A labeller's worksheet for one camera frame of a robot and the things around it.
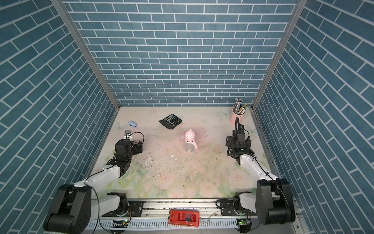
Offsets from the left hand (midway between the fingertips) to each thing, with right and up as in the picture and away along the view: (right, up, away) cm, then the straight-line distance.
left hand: (135, 140), depth 89 cm
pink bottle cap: (+34, +4, -6) cm, 35 cm away
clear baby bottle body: (+33, -5, +6) cm, 34 cm away
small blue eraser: (-10, +10, +19) cm, 24 cm away
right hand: (+65, +1, +1) cm, 65 cm away
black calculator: (+19, +12, +19) cm, 30 cm away
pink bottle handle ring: (+36, -1, -2) cm, 36 cm away
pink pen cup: (+66, +16, +15) cm, 70 cm away
